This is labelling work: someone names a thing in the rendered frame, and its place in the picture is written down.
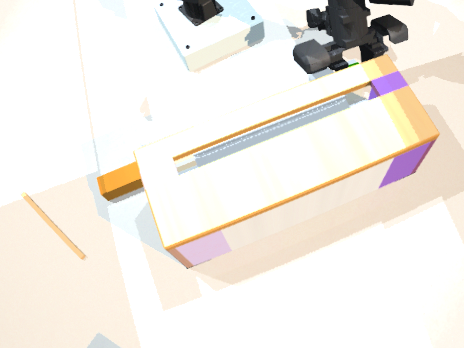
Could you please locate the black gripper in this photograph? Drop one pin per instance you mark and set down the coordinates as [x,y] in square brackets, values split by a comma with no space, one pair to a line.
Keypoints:
[350,29]

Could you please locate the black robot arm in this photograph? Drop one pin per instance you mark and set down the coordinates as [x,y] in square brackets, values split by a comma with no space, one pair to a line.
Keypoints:
[198,11]

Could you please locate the orange rectangular block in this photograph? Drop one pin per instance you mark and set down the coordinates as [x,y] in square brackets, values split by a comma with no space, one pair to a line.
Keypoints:
[120,181]

